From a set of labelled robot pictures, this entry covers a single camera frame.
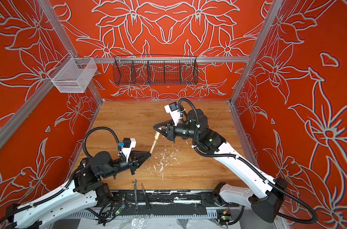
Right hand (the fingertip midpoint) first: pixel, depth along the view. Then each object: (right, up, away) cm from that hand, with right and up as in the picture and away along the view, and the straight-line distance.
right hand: (153, 128), depth 58 cm
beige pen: (+1, -4, +2) cm, 5 cm away
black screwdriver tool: (-5, -39, +14) cm, 42 cm away
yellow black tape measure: (-45, -24, +26) cm, 57 cm away
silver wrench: (-10, -42, +12) cm, 45 cm away
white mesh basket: (-58, +32, +34) cm, 74 cm away
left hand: (-2, -12, +3) cm, 12 cm away
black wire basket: (-4, +37, +41) cm, 56 cm away
